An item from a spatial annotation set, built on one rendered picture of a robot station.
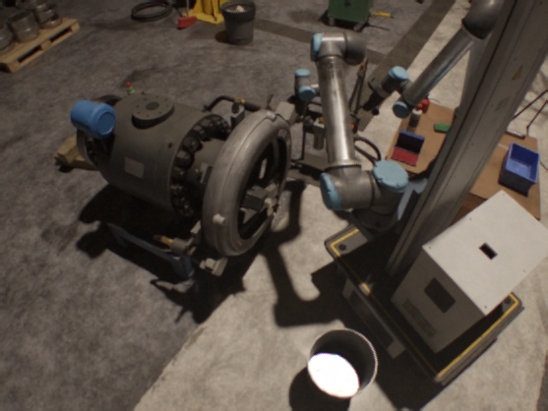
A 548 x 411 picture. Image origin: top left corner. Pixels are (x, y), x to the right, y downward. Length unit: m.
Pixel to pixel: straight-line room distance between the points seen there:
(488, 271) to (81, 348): 2.09
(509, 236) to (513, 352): 0.98
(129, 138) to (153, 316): 1.02
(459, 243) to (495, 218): 0.24
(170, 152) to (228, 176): 0.37
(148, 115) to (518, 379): 2.44
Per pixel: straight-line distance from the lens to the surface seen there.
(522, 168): 2.66
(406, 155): 2.32
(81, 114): 1.84
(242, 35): 4.33
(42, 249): 2.80
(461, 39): 1.58
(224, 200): 1.49
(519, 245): 1.65
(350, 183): 1.38
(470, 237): 1.55
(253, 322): 2.10
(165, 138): 1.77
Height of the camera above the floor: 1.97
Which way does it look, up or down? 52 degrees down
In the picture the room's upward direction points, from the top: straight up
